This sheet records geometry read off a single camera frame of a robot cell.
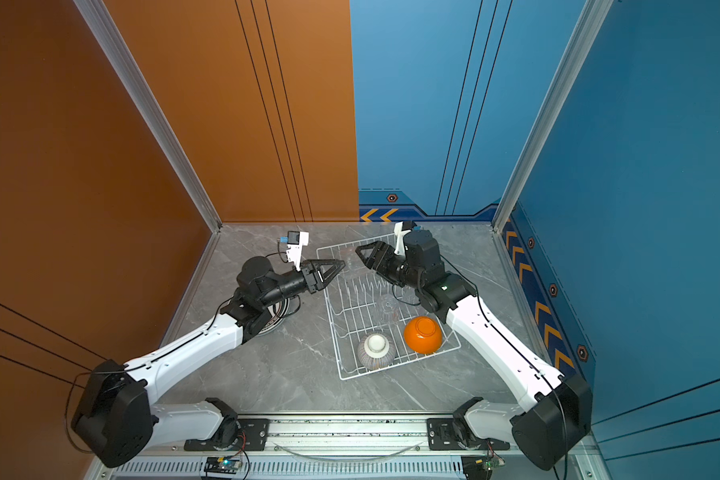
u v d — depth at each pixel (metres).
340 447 0.73
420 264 0.55
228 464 0.71
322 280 0.65
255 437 0.74
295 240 0.66
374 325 0.89
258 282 0.58
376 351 0.80
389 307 0.93
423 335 0.83
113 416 0.41
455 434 0.64
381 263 0.62
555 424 0.38
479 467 0.71
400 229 0.68
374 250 0.64
